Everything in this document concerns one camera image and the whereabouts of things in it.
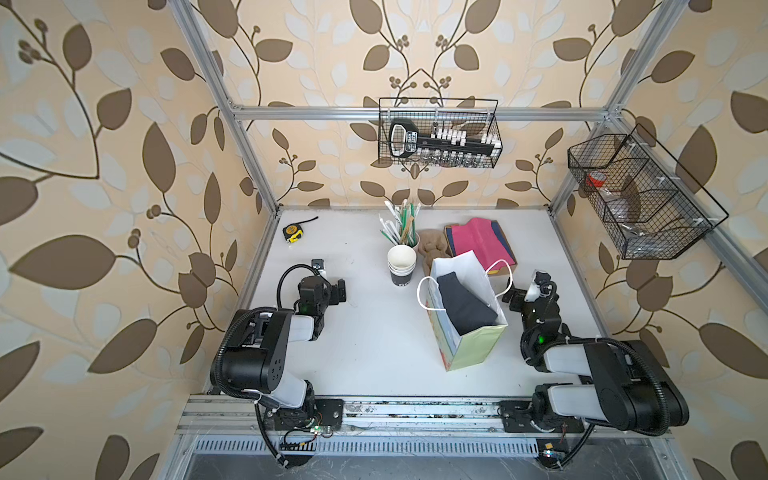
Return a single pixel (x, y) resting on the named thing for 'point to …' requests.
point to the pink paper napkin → (480, 235)
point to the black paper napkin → (467, 310)
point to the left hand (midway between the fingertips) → (321, 278)
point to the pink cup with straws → (404, 231)
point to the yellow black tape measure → (293, 232)
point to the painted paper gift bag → (475, 346)
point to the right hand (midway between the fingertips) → (527, 283)
